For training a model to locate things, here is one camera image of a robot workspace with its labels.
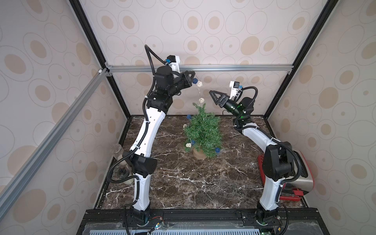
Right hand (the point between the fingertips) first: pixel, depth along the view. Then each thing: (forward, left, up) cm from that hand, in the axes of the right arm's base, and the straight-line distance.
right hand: (217, 92), depth 76 cm
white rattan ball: (0, +8, -6) cm, 10 cm away
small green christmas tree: (-17, +7, -12) cm, 22 cm away
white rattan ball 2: (-19, +15, -22) cm, 32 cm away
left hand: (-2, +9, +14) cm, 17 cm away
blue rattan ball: (-7, +15, -11) cm, 20 cm away
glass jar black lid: (-34, +50, -27) cm, 66 cm away
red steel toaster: (-39, -37, -27) cm, 60 cm away
